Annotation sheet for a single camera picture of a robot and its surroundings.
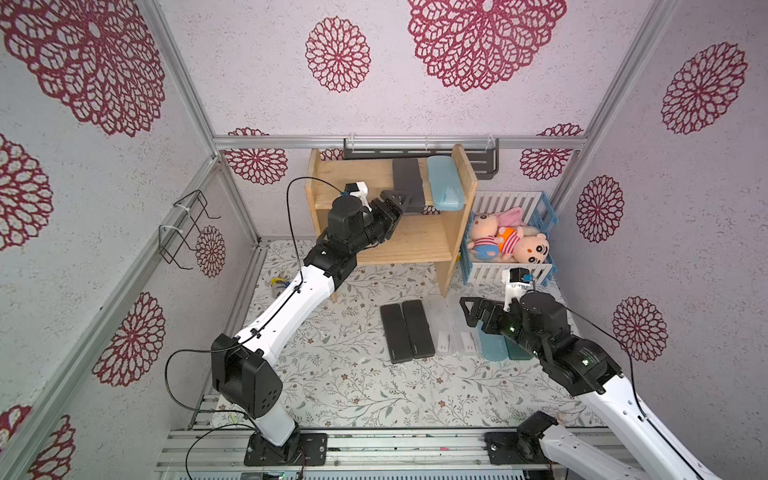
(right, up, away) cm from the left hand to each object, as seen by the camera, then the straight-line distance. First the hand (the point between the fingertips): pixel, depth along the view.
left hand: (409, 201), depth 69 cm
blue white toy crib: (+53, +6, +44) cm, 69 cm away
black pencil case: (-2, -36, +25) cm, 44 cm away
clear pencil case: (+12, -33, +27) cm, 44 cm away
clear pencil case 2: (+19, -37, +23) cm, 48 cm away
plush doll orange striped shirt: (+41, -9, +31) cm, 52 cm away
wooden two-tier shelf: (+10, -6, +26) cm, 28 cm away
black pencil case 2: (+5, -35, +24) cm, 43 cm away
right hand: (+17, -24, +2) cm, 30 cm away
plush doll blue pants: (+29, -7, +35) cm, 46 cm away
